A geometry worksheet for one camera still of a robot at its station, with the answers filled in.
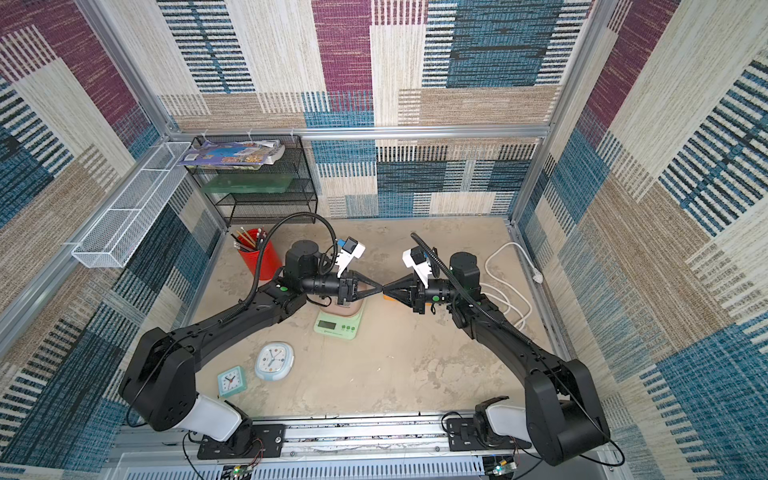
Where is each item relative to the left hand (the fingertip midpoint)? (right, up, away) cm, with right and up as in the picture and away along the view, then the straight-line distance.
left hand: (381, 291), depth 72 cm
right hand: (+2, 0, +2) cm, 3 cm away
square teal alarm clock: (-40, -25, +9) cm, 48 cm away
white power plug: (+54, 0, +34) cm, 64 cm away
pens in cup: (-43, +13, +26) cm, 52 cm away
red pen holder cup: (-38, +5, +31) cm, 50 cm away
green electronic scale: (-12, -13, +19) cm, 26 cm away
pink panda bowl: (-13, -8, +18) cm, 24 cm away
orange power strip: (+2, -2, 0) cm, 2 cm away
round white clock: (-30, -21, +12) cm, 38 cm away
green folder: (-44, +31, +27) cm, 60 cm away
